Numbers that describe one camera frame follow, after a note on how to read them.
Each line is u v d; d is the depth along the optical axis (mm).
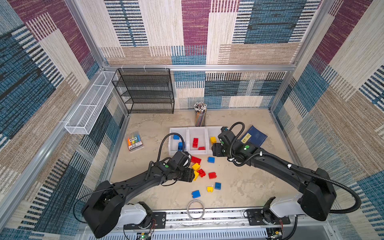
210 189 815
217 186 828
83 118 923
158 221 734
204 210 760
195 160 916
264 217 662
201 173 869
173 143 1019
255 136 1039
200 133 1028
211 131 991
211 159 942
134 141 1019
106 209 405
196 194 816
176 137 969
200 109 965
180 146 942
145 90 1114
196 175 858
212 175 869
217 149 744
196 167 893
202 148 991
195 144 992
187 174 734
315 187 415
